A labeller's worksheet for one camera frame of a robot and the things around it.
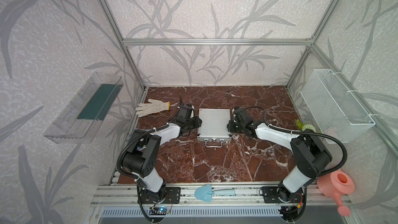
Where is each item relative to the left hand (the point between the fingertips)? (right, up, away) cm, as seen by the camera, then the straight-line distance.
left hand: (202, 121), depth 94 cm
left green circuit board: (-18, -38, -23) cm, 48 cm away
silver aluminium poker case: (+7, -3, -3) cm, 8 cm away
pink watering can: (+60, -24, -27) cm, 70 cm away
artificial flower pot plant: (+55, -1, -11) cm, 56 cm away
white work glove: (-34, +9, +15) cm, 38 cm away
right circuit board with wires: (+43, -41, -20) cm, 63 cm away
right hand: (+15, -2, -1) cm, 15 cm away
